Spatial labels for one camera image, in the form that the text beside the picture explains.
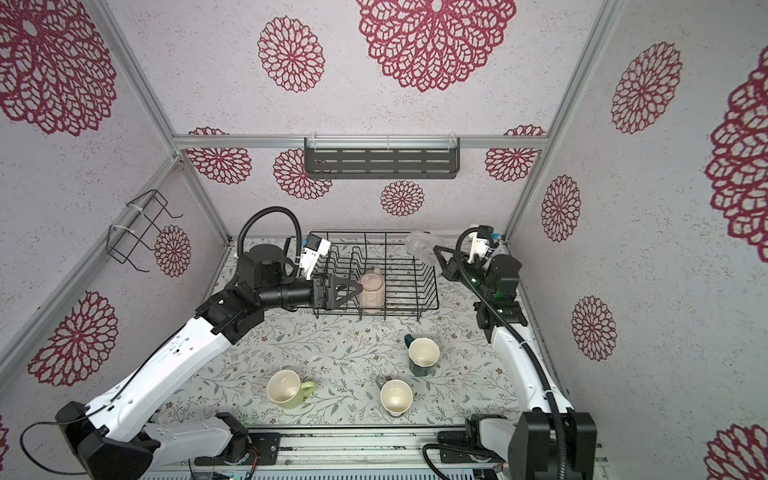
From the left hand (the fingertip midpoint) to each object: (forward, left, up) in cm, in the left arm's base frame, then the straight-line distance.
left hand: (351, 290), depth 65 cm
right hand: (+13, -20, 0) cm, 24 cm away
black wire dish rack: (+25, -17, -32) cm, 45 cm away
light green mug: (-10, +21, -32) cm, 40 cm away
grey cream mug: (-13, -10, -32) cm, 36 cm away
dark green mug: (-2, -18, -29) cm, 35 cm away
